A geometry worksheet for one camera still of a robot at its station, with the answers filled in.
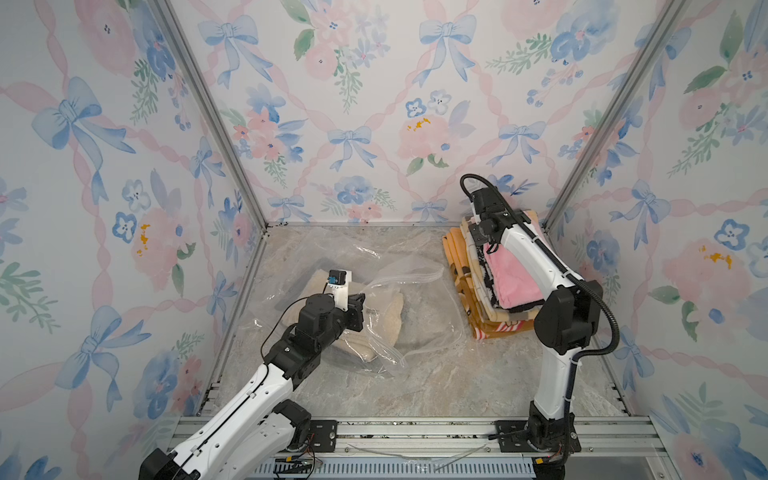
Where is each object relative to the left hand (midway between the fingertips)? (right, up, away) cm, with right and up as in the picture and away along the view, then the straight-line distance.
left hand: (366, 295), depth 76 cm
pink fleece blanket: (+40, +2, +6) cm, 41 cm away
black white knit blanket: (+36, +1, +13) cm, 38 cm away
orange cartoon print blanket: (+31, +5, +27) cm, 41 cm away
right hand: (+38, +19, +16) cm, 46 cm away
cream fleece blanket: (+4, -8, +11) cm, 14 cm away
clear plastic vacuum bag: (+14, -10, +19) cm, 25 cm away
